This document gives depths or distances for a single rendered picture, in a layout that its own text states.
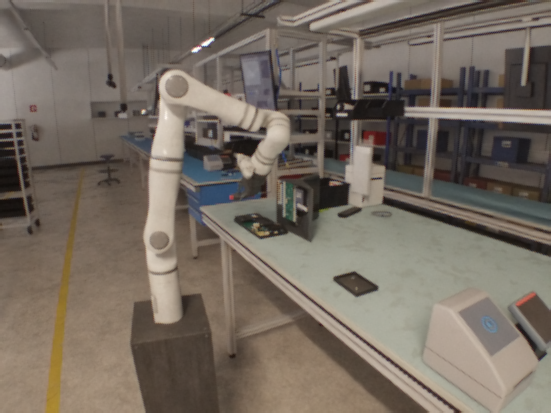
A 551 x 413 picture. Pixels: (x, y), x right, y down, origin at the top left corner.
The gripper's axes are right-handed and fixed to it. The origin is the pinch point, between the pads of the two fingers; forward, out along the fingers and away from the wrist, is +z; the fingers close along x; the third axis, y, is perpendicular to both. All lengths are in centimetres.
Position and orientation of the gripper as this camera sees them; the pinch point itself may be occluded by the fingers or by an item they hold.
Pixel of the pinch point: (238, 197)
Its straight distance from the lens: 123.8
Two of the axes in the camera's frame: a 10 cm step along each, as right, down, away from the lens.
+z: -3.6, 5.5, 7.5
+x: -3.9, -8.3, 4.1
